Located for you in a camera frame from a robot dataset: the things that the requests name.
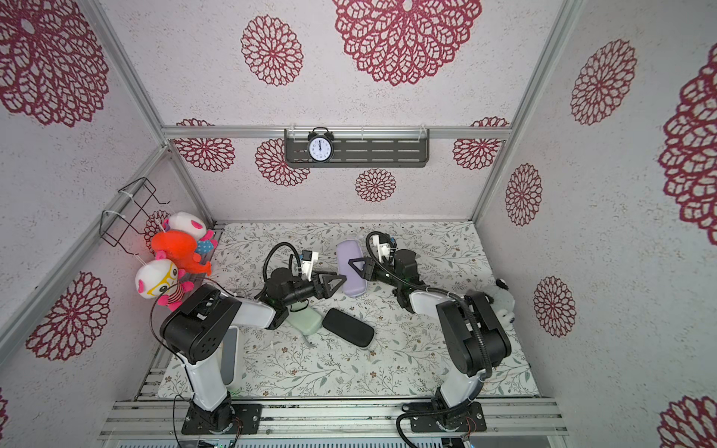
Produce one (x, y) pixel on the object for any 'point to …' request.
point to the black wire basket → (127, 211)
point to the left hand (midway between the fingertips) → (343, 278)
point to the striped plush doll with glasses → (160, 277)
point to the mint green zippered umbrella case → (303, 318)
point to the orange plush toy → (180, 246)
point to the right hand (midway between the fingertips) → (349, 261)
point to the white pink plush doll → (192, 225)
